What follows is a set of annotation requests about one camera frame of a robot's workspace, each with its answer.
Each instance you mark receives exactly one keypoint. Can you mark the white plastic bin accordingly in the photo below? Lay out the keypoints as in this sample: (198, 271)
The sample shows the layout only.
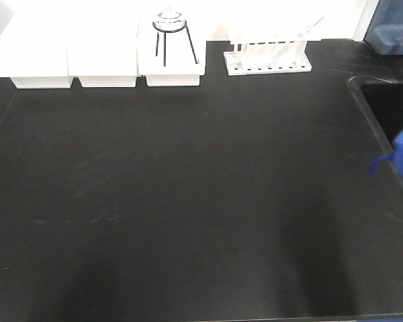
(102, 63)
(174, 75)
(33, 57)

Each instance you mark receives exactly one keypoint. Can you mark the glass beaker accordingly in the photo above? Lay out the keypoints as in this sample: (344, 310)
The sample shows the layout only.
(169, 20)

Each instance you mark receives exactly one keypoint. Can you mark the white test tube rack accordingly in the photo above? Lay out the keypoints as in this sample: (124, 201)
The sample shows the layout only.
(299, 55)

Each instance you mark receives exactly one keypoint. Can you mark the clear plastic pipette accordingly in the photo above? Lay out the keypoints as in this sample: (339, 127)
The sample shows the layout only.
(309, 29)

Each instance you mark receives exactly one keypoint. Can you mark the black sink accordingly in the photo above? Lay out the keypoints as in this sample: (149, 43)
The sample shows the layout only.
(386, 104)

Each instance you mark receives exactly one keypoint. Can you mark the dark blue plastic container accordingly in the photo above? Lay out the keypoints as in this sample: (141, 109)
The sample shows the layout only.
(394, 37)

